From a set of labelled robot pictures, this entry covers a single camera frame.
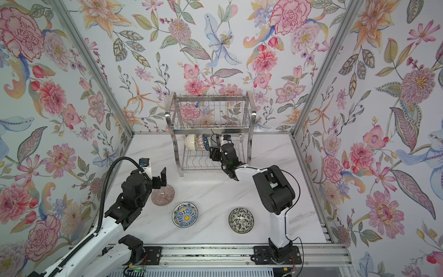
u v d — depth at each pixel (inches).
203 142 39.7
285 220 22.2
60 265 16.4
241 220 33.0
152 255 28.9
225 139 33.7
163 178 28.3
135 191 22.5
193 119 46.4
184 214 33.3
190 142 39.7
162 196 35.6
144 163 25.6
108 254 22.5
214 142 39.8
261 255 28.9
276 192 21.0
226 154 29.4
